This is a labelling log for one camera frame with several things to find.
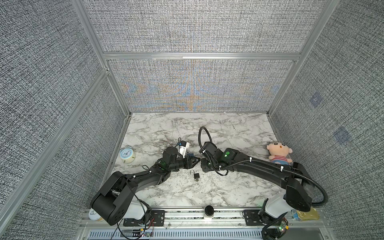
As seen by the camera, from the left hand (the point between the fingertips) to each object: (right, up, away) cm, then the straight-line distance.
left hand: (198, 161), depth 82 cm
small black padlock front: (-1, -10, +6) cm, 12 cm away
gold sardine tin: (+54, -24, -10) cm, 60 cm away
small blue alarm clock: (-44, +1, +10) cm, 45 cm away
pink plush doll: (+49, +3, +8) cm, 50 cm away
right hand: (+2, -2, 0) cm, 3 cm away
